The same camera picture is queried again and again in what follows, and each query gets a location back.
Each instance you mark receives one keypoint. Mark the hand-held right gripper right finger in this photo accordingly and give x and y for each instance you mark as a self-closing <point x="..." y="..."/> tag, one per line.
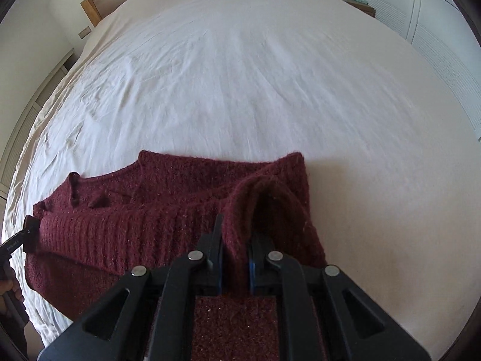
<point x="253" y="270"/>

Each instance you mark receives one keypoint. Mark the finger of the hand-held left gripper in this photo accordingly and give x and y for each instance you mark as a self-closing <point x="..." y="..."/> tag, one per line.
<point x="27" y="231"/>

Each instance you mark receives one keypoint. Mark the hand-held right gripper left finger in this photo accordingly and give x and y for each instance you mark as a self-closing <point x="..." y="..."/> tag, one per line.
<point x="219" y="270"/>

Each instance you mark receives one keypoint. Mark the maroon knit sweater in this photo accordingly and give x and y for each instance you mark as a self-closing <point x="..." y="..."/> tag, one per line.
<point x="150" y="210"/>

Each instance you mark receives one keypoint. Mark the person's left hand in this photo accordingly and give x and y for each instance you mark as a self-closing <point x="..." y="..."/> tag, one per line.
<point x="9" y="289"/>

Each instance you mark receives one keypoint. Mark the bed with white sheet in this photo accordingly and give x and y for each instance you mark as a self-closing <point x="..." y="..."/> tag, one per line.
<point x="244" y="82"/>

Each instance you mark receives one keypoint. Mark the wooden nightstand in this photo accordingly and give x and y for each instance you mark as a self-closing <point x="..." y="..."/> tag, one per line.
<point x="360" y="6"/>

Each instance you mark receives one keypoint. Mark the white wardrobe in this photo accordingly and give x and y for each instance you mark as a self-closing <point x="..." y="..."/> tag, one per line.
<point x="432" y="18"/>

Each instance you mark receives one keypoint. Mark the wall switch panel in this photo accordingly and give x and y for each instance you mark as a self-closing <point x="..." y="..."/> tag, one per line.
<point x="85" y="32"/>

